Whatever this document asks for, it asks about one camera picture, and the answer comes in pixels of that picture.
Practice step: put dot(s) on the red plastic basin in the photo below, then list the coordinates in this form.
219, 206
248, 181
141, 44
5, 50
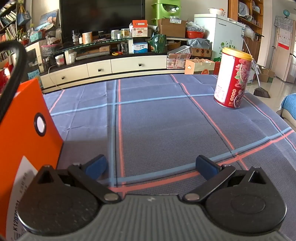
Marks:
195, 34

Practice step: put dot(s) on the small cardboard box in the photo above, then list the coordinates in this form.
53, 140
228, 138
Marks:
266, 75

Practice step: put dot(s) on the white bowl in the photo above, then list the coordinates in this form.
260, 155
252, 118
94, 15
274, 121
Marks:
217, 11

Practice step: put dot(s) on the blue pillow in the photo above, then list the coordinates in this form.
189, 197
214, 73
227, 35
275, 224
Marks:
289, 109

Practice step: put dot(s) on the orange paper gift box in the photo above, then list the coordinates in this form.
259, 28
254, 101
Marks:
200, 67

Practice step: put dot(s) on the orange cardboard box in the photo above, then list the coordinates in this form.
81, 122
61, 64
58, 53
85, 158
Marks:
20, 139

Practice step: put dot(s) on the wooden display cabinet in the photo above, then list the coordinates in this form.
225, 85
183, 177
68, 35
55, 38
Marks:
252, 25

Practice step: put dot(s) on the green foil bag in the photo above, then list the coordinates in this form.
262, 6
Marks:
157, 42

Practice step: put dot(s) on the blue gift bag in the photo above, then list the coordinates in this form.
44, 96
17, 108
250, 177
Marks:
23, 16

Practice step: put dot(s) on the white jar with orange label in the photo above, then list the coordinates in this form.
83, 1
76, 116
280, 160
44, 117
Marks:
87, 38

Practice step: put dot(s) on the stack of pink white cartons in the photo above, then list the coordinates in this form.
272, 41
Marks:
179, 60

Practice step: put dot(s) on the white television cabinet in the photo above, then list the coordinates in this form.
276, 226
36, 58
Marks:
101, 67

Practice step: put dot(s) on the small blue globe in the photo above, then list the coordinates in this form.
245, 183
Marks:
286, 12

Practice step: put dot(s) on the framed picture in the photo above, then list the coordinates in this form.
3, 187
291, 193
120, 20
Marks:
49, 19

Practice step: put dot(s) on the pink plastic basket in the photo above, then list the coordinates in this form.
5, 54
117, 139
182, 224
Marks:
49, 49

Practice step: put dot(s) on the red can with yellow lid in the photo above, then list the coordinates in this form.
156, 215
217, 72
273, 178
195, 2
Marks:
231, 78

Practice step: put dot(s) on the black flat television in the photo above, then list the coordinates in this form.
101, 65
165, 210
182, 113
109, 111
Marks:
101, 16

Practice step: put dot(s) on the bookshelf with books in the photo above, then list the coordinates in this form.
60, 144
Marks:
9, 23

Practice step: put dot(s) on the grey plastic bag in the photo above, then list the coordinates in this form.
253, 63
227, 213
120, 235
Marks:
198, 42

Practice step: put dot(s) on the broom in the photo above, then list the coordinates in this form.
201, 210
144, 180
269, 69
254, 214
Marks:
261, 91

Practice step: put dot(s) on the red wall calendar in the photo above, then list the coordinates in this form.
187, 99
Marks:
284, 42

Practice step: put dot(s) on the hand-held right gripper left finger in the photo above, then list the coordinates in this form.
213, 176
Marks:
97, 165

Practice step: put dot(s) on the blue and white carton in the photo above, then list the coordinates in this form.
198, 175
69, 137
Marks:
140, 48

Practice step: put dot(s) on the white refrigerator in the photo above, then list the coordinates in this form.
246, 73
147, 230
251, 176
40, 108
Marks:
283, 62

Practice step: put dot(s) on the dark glass jar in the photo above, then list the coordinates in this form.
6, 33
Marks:
75, 36

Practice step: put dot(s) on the brown cardboard box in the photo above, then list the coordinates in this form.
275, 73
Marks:
172, 29

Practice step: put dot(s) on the white chest freezer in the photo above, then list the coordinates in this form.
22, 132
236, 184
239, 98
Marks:
222, 34

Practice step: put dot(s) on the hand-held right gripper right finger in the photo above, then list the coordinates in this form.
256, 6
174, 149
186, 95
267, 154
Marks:
205, 166

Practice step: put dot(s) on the orange and white carton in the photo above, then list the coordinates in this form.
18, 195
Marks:
140, 29

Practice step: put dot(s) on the small white jar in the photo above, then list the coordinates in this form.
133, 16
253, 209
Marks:
59, 60

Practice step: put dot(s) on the green plastic shelf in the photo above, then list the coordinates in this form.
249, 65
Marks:
165, 10

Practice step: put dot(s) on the white plastic tray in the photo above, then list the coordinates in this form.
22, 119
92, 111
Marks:
182, 49

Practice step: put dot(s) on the clear glass jar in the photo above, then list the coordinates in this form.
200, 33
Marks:
125, 33

